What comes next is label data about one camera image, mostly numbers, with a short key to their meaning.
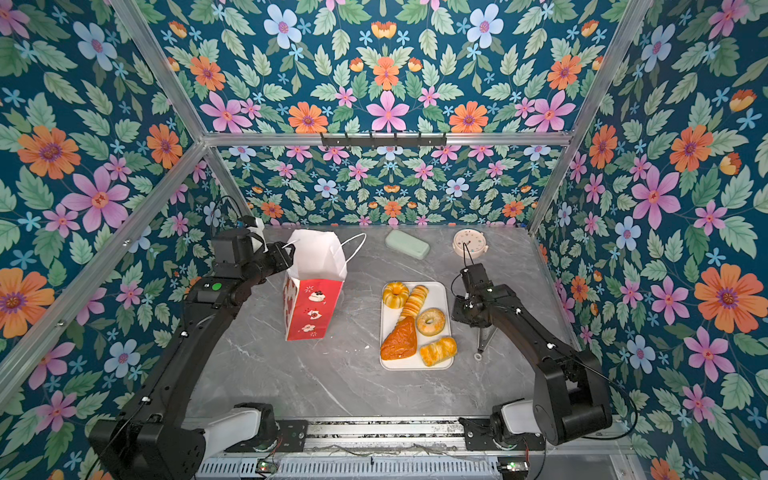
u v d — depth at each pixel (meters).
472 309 0.62
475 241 1.12
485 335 0.91
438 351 0.84
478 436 0.73
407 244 1.11
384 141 0.93
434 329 0.90
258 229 0.67
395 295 0.96
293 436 0.74
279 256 0.66
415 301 0.96
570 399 0.42
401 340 0.84
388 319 0.94
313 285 0.73
